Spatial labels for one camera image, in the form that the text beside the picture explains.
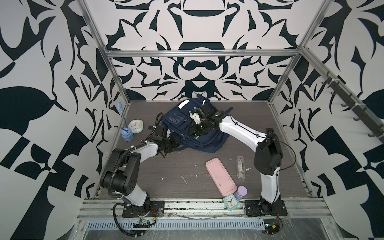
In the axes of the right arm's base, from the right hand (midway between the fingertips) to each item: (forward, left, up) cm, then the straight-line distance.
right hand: (190, 132), depth 86 cm
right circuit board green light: (-43, -37, -16) cm, 59 cm away
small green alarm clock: (-33, -20, -13) cm, 41 cm away
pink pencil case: (-21, -16, -12) cm, 29 cm away
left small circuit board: (-42, +23, -17) cm, 51 cm away
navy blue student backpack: (+18, +9, -10) cm, 23 cm away
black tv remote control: (+9, -53, -14) cm, 56 cm away
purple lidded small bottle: (-30, -24, -6) cm, 39 cm away
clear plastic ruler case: (-15, -28, -14) cm, 35 cm away
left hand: (-1, +6, -9) cm, 11 cm away
